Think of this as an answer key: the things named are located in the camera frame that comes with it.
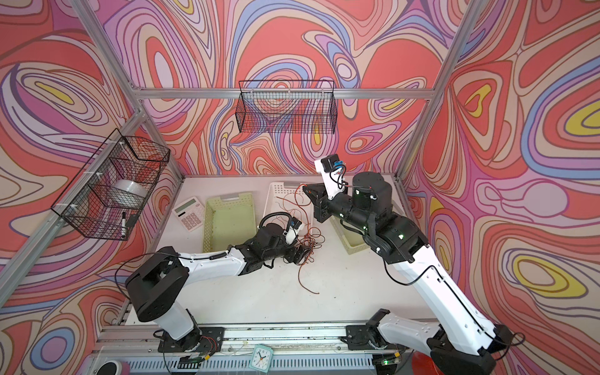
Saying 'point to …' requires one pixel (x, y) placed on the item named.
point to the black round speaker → (110, 368)
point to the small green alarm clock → (261, 358)
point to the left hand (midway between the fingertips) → (307, 241)
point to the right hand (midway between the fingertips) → (307, 194)
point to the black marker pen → (123, 225)
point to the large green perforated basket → (352, 240)
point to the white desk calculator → (191, 212)
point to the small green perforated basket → (230, 219)
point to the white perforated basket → (273, 205)
